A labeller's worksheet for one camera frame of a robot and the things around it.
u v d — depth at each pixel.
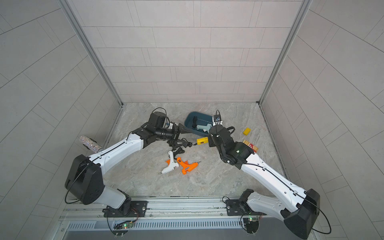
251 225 0.68
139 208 0.71
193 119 1.05
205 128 1.00
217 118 0.61
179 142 0.73
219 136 0.51
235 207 0.72
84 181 0.41
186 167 0.83
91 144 0.70
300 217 0.36
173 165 0.84
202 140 0.74
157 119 0.62
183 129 0.69
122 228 0.65
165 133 0.68
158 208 0.72
